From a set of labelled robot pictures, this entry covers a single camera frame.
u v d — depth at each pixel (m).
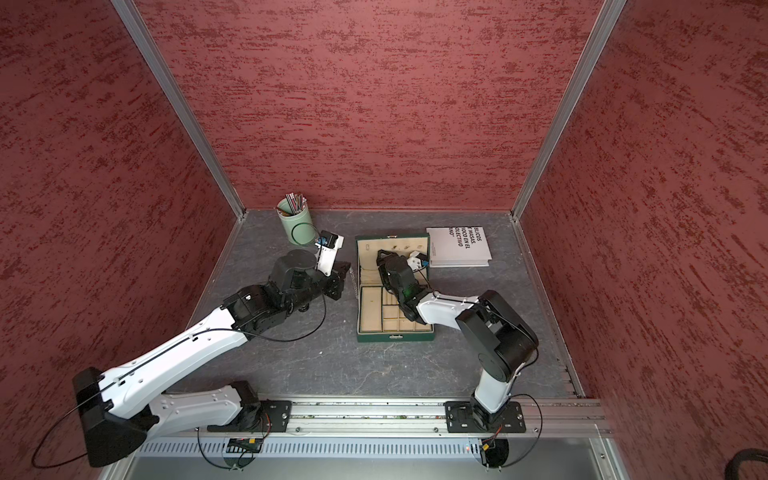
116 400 0.39
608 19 0.72
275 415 0.74
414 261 0.83
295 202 1.03
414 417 0.76
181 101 0.87
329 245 0.59
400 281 0.69
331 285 0.62
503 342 0.47
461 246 1.06
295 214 1.00
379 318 0.87
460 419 0.73
